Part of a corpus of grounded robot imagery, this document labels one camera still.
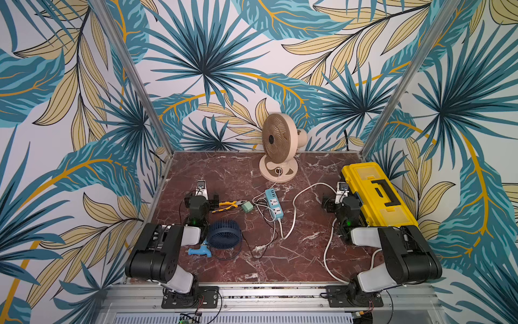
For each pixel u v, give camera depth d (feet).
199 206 2.26
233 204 3.20
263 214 3.11
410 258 1.50
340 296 2.40
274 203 3.13
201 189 2.54
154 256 1.45
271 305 2.40
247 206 3.12
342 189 2.60
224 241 2.63
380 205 2.58
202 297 2.38
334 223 2.95
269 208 3.08
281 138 2.90
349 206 2.30
